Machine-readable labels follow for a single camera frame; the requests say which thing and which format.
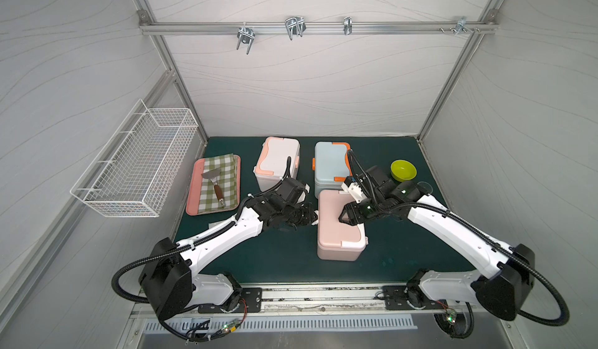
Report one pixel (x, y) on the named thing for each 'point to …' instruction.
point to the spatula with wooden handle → (212, 175)
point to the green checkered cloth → (227, 181)
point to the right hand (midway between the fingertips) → (344, 216)
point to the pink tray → (195, 188)
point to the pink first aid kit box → (338, 241)
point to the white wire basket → (135, 172)
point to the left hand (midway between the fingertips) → (319, 220)
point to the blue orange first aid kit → (331, 166)
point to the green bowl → (402, 170)
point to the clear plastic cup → (426, 187)
